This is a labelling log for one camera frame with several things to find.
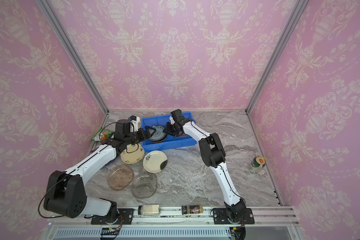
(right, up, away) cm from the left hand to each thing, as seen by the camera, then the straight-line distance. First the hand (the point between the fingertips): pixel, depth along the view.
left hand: (152, 132), depth 85 cm
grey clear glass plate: (-5, -31, 0) cm, 31 cm away
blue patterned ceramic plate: (+1, -3, +15) cm, 16 cm away
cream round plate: (-8, -10, -10) cm, 16 cm away
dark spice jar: (+20, -37, -11) cm, 44 cm away
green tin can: (+58, -17, -3) cm, 61 cm away
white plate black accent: (0, -18, +8) cm, 20 cm away
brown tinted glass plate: (-20, -26, +3) cm, 33 cm away
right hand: (+5, 0, +17) cm, 18 cm away
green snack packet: (-37, -3, +20) cm, 42 cm away
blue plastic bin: (+17, -6, +8) cm, 19 cm away
